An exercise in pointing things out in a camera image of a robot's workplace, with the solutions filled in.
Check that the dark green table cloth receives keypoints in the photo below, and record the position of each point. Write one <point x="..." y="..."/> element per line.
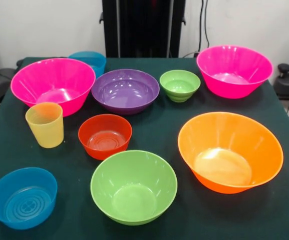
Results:
<point x="154" y="130"/>

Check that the purple plastic bowl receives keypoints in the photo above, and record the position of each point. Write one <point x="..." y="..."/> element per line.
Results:
<point x="125" y="92"/>

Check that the red plastic bowl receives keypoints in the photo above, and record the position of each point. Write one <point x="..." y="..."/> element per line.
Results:
<point x="104" y="130"/>

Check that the small green bowl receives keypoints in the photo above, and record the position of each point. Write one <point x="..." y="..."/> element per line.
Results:
<point x="179" y="86"/>

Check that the large green bowl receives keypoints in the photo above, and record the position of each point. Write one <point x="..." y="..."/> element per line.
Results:
<point x="134" y="190"/>

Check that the blue plastic bowl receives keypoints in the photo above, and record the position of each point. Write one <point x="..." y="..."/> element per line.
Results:
<point x="21" y="200"/>
<point x="91" y="58"/>

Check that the orange plastic bowl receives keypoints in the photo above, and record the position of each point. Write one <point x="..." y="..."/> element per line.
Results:
<point x="229" y="140"/>

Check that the yellow plastic cup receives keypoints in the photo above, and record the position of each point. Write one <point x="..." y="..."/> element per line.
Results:
<point x="46" y="132"/>

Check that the pink plastic bowl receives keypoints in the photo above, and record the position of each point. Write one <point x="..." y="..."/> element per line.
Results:
<point x="54" y="77"/>
<point x="234" y="65"/>

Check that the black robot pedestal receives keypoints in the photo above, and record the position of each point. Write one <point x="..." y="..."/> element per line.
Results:
<point x="144" y="30"/>

